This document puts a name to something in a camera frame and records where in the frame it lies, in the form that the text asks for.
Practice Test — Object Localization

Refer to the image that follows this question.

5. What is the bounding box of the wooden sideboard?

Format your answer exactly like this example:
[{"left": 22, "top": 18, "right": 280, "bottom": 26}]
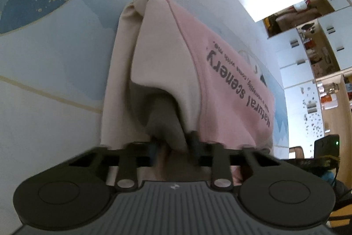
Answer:
[{"left": 316, "top": 74, "right": 352, "bottom": 197}]

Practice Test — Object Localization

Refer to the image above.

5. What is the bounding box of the pink sweatshirt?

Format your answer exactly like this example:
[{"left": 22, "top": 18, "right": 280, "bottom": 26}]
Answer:
[{"left": 100, "top": 0, "right": 275, "bottom": 189}]

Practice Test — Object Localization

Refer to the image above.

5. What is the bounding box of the white wall cabinet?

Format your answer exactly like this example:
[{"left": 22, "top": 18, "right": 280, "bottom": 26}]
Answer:
[{"left": 256, "top": 0, "right": 352, "bottom": 90}]

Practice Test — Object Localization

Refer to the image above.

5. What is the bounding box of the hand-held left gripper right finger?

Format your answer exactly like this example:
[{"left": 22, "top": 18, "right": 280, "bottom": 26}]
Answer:
[{"left": 189, "top": 131, "right": 281, "bottom": 192}]

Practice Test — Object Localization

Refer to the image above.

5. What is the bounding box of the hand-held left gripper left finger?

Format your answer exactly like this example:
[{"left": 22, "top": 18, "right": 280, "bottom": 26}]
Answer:
[{"left": 69, "top": 141, "right": 160, "bottom": 193}]

